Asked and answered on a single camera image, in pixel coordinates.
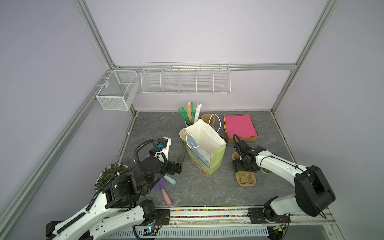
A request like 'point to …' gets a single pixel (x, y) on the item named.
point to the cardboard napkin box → (251, 139)
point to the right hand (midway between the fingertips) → (243, 168)
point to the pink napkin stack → (242, 125)
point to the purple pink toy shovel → (160, 185)
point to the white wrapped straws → (198, 112)
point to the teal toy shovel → (170, 179)
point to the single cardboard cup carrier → (244, 178)
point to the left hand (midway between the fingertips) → (176, 153)
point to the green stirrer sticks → (188, 121)
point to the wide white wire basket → (186, 78)
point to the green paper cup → (265, 170)
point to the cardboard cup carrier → (206, 117)
